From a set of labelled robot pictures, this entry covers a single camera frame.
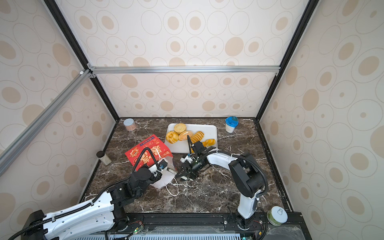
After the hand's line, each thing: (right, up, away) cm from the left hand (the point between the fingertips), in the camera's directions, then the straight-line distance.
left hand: (160, 160), depth 76 cm
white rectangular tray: (+28, +15, +34) cm, 47 cm away
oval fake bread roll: (+9, +12, +27) cm, 30 cm away
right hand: (+10, -10, +2) cm, 15 cm away
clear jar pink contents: (-30, +20, +33) cm, 49 cm away
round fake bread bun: (+7, +17, +32) cm, 37 cm away
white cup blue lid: (+43, +21, +29) cm, 56 cm away
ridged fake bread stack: (+19, +11, +28) cm, 35 cm away
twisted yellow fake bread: (+27, +7, +26) cm, 38 cm away
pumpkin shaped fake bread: (+2, +11, +25) cm, 27 cm away
